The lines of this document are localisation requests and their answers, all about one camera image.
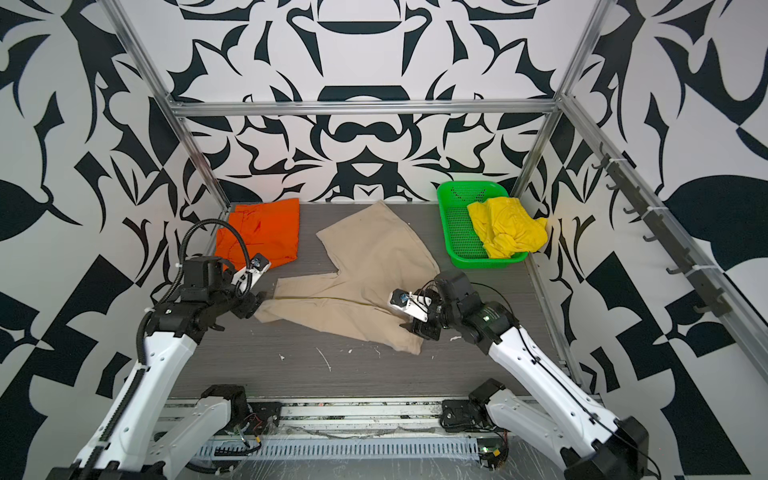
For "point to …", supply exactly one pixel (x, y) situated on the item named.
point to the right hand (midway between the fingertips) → (409, 306)
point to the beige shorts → (375, 254)
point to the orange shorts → (271, 228)
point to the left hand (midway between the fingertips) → (248, 278)
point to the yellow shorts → (506, 227)
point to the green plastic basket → (465, 245)
